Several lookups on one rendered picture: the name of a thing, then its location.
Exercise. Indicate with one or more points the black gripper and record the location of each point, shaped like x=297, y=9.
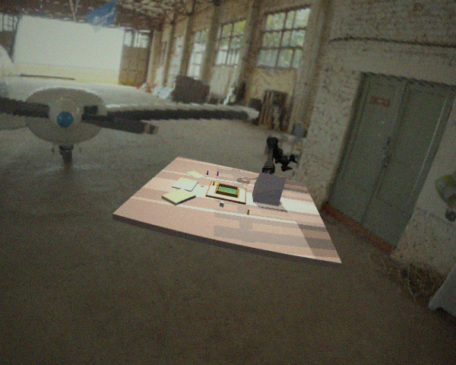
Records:
x=286, y=161

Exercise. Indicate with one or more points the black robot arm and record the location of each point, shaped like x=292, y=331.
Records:
x=273, y=152

